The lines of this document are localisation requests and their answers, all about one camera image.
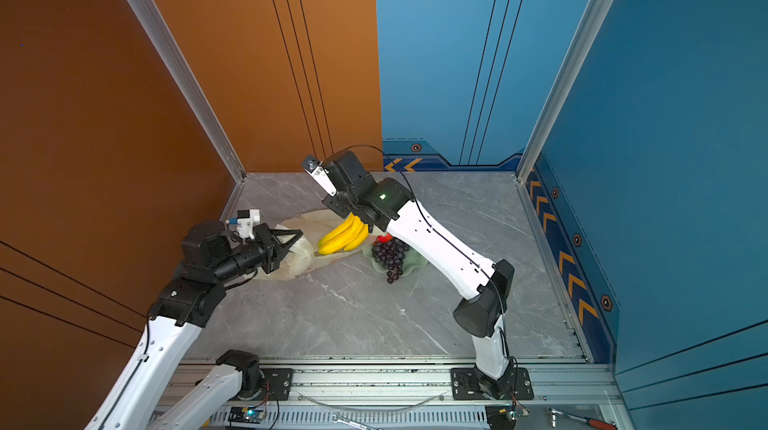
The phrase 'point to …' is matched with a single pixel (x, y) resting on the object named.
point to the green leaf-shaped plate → (411, 260)
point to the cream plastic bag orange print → (303, 253)
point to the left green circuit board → (246, 415)
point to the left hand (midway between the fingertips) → (303, 229)
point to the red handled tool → (593, 423)
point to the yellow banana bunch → (349, 234)
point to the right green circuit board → (502, 416)
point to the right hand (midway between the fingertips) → (335, 184)
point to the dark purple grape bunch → (391, 255)
